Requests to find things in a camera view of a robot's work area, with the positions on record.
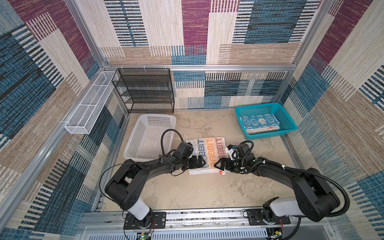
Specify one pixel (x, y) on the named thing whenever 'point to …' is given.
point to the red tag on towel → (221, 172)
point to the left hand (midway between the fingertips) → (200, 162)
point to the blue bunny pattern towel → (260, 122)
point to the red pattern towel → (212, 149)
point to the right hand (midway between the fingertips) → (220, 168)
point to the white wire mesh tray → (85, 117)
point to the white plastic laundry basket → (152, 138)
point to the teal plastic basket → (286, 123)
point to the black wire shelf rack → (145, 90)
